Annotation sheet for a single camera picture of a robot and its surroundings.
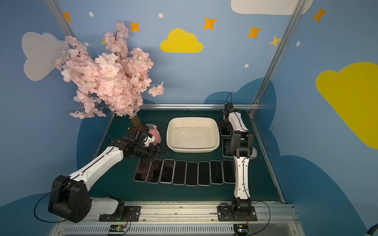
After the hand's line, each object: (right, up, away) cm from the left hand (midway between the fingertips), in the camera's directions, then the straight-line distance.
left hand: (162, 153), depth 81 cm
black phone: (+42, +11, +27) cm, 51 cm away
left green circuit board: (-21, -35, -9) cm, 42 cm away
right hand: (+44, +16, +29) cm, 56 cm away
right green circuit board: (+41, -36, -8) cm, 56 cm away
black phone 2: (+24, -14, +9) cm, 30 cm away
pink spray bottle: (-7, +9, +12) cm, 17 cm away
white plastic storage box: (+18, +9, +27) cm, 34 cm away
